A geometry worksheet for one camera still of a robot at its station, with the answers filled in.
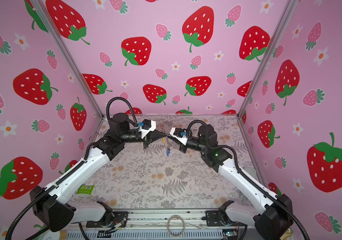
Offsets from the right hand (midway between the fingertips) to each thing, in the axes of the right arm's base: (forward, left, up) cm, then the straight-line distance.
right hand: (168, 134), depth 67 cm
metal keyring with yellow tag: (+15, +5, -32) cm, 35 cm away
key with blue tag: (-5, 0, -9) cm, 10 cm away
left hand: (-2, +1, +3) cm, 3 cm away
